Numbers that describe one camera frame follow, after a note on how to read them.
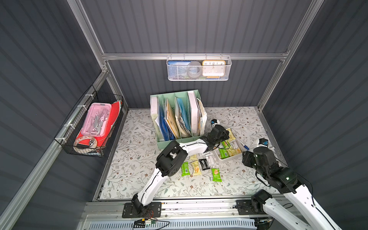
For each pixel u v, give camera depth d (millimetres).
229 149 938
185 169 866
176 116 829
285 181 469
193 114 870
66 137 604
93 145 664
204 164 872
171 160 571
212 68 886
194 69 904
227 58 889
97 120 722
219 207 759
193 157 912
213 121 876
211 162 889
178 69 923
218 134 753
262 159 526
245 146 967
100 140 683
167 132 910
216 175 843
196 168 864
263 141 630
